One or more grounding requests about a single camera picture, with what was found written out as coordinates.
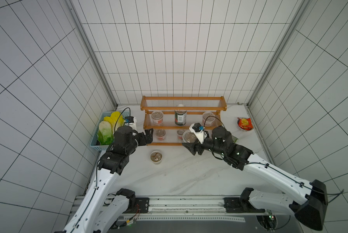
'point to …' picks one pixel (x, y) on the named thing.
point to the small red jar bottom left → (160, 133)
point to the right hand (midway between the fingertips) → (182, 139)
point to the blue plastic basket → (94, 143)
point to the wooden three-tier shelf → (171, 117)
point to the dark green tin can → (180, 117)
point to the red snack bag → (245, 124)
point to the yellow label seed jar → (156, 157)
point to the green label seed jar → (188, 137)
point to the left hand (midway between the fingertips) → (143, 134)
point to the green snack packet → (234, 139)
